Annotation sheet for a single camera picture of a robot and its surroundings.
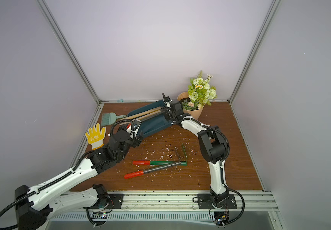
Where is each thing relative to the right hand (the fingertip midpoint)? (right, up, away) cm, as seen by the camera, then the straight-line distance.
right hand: (166, 108), depth 97 cm
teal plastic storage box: (-10, -12, +14) cm, 21 cm away
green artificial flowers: (+21, +9, -9) cm, 25 cm away
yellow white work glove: (-51, -21, +3) cm, 55 cm away
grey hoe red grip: (-15, -8, +3) cm, 17 cm away
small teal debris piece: (-42, +8, +29) cm, 52 cm away
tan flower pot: (+20, -4, -4) cm, 20 cm away
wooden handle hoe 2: (-3, -1, +12) cm, 13 cm away
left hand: (-15, -11, -24) cm, 30 cm away
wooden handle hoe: (-19, -3, +9) cm, 21 cm away
